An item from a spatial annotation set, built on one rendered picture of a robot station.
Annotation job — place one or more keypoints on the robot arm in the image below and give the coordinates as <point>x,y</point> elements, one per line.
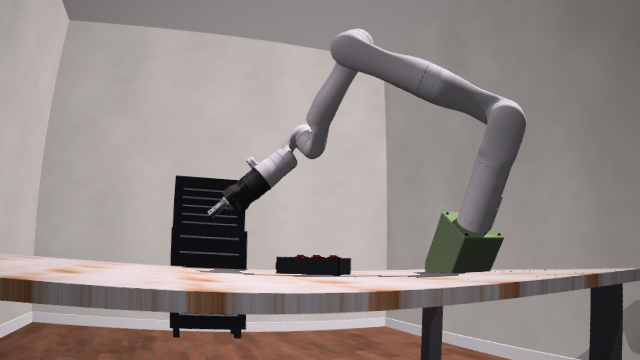
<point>505,120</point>

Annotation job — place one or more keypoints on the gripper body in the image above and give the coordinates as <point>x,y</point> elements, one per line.
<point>253,185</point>

